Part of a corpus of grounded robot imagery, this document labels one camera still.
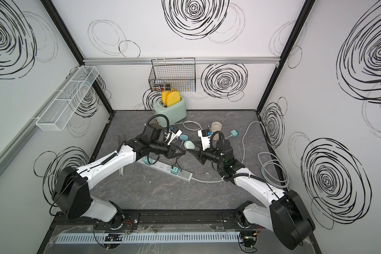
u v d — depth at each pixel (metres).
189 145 0.76
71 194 0.41
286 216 0.40
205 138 0.67
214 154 0.67
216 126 0.98
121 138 1.05
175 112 1.02
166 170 0.87
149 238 0.96
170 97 1.00
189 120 1.15
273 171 0.90
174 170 0.83
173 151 0.69
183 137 1.01
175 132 0.72
